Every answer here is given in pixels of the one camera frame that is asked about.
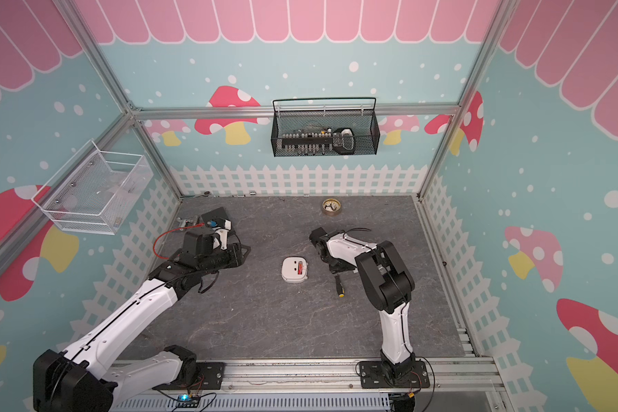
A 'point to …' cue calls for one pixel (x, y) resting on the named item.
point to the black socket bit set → (307, 142)
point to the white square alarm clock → (293, 269)
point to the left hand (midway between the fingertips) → (246, 253)
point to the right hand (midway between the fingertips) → (350, 264)
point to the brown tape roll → (331, 207)
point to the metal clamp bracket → (187, 223)
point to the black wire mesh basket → (354, 133)
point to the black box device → (211, 215)
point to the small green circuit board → (184, 397)
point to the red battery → (300, 268)
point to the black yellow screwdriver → (341, 291)
